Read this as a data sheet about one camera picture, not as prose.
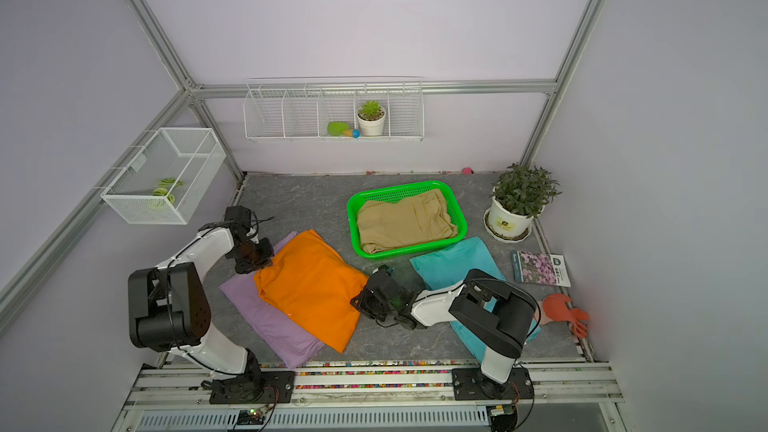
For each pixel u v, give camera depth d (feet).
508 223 3.15
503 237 3.33
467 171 4.07
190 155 2.85
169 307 1.53
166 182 2.56
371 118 2.98
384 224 3.28
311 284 2.92
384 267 2.84
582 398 2.39
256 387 2.23
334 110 3.34
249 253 2.58
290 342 2.60
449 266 3.04
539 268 3.08
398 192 3.46
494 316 1.51
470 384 2.42
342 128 3.24
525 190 2.88
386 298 2.28
